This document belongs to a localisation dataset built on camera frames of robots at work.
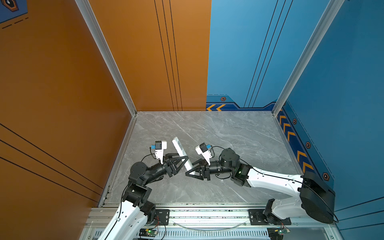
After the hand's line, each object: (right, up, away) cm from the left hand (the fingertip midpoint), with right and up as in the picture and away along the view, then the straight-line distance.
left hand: (186, 157), depth 63 cm
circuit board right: (+44, -36, +6) cm, 58 cm away
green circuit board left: (-19, -37, +8) cm, 43 cm away
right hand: (0, -7, +1) cm, 7 cm away
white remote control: (-2, +2, -2) cm, 4 cm away
